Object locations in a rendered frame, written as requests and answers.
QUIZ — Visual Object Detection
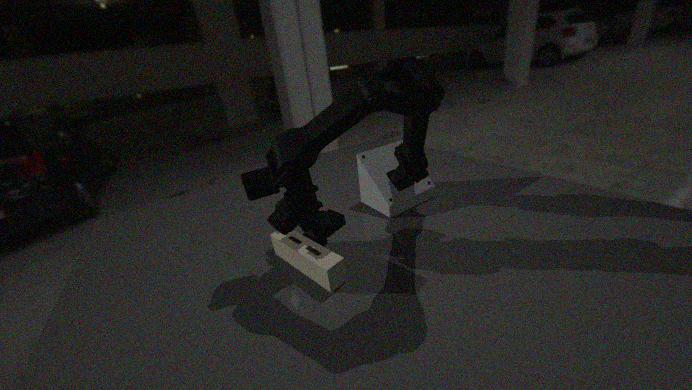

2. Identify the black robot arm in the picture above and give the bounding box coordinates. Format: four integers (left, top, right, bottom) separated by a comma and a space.
240, 59, 444, 235

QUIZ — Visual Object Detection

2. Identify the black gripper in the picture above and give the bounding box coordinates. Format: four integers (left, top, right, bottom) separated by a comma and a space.
283, 183, 345, 245

